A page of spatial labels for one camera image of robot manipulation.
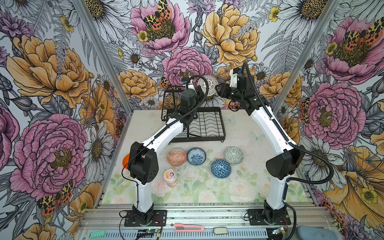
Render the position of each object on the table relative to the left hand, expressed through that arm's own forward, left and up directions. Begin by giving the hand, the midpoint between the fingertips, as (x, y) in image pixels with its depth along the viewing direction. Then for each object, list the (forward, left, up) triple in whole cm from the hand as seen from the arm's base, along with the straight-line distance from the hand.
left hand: (201, 89), depth 82 cm
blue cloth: (-61, -46, -33) cm, 83 cm away
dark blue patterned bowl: (-29, -12, -35) cm, 47 cm away
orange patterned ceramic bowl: (-22, +15, -35) cm, 44 cm away
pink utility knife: (-58, +11, -35) cm, 68 cm away
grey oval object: (-60, -7, -34) cm, 69 cm away
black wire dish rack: (+4, -6, -35) cm, 36 cm away
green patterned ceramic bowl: (-20, -21, -36) cm, 46 cm away
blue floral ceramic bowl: (-21, +3, -35) cm, 41 cm away
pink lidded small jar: (-37, +17, -26) cm, 48 cm away
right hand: (-3, -9, +1) cm, 9 cm away
